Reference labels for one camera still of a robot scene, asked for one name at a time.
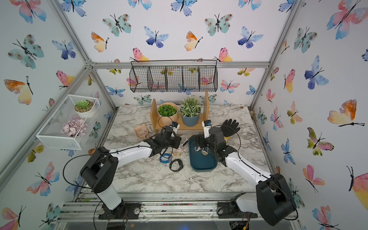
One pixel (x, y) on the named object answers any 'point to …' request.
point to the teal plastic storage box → (199, 162)
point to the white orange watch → (197, 149)
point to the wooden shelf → (157, 126)
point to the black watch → (180, 163)
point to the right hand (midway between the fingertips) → (201, 133)
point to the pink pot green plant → (167, 112)
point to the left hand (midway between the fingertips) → (182, 137)
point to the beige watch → (176, 153)
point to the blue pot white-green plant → (190, 108)
